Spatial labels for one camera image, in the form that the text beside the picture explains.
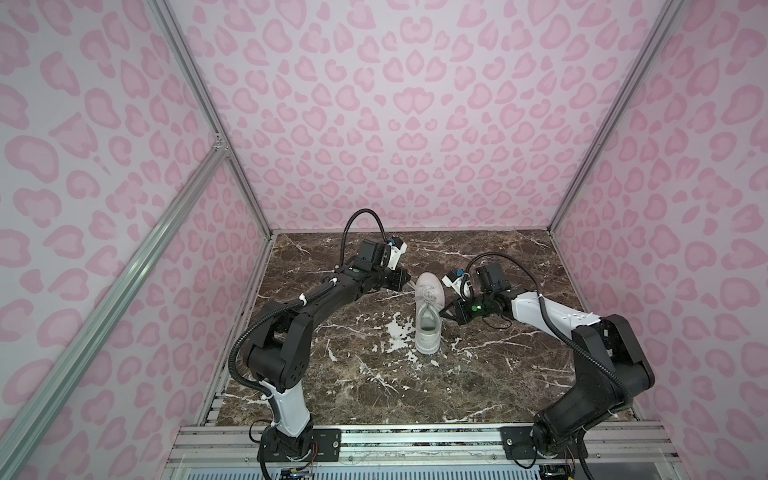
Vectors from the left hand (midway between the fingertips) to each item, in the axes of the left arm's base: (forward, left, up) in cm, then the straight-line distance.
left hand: (411, 272), depth 89 cm
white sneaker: (-7, -5, -5) cm, 10 cm away
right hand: (-10, -9, -5) cm, 15 cm away
